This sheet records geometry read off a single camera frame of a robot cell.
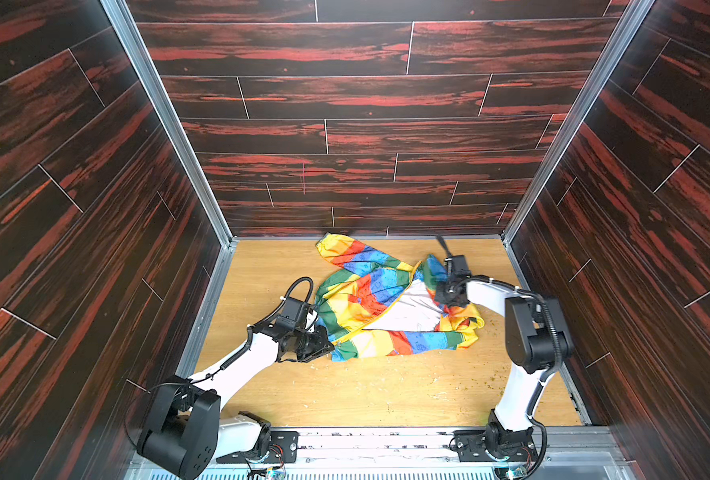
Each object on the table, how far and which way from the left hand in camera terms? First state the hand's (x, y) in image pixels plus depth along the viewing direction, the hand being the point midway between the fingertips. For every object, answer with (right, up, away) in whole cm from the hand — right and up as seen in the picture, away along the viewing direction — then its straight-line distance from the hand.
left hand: (336, 346), depth 84 cm
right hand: (+39, +14, +18) cm, 45 cm away
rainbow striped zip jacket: (+13, +10, +14) cm, 22 cm away
